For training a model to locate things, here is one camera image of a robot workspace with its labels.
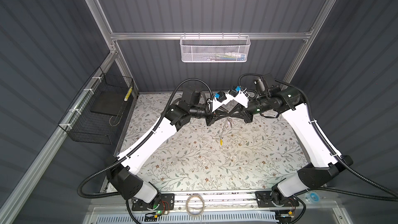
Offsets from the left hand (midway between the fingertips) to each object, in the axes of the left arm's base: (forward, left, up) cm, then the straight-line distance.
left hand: (230, 114), depth 64 cm
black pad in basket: (+12, +57, -5) cm, 59 cm away
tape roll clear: (-27, +19, -34) cm, 47 cm away
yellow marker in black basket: (+17, +52, -7) cm, 55 cm away
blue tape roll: (-25, -43, -34) cm, 60 cm away
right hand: (+2, -2, -1) cm, 3 cm away
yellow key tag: (+5, 0, -35) cm, 35 cm away
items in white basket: (+43, -5, +1) cm, 44 cm away
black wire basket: (+6, +62, -7) cm, 63 cm away
